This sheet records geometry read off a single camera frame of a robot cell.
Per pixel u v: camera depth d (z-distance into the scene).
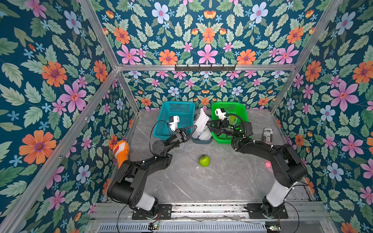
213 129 0.70
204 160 0.86
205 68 0.92
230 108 1.22
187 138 0.68
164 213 0.73
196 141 1.01
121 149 0.88
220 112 0.75
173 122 0.69
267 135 1.01
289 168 0.48
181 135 0.67
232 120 1.08
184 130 0.68
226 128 0.67
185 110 1.27
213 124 0.72
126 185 0.44
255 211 0.73
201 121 0.66
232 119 1.08
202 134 1.02
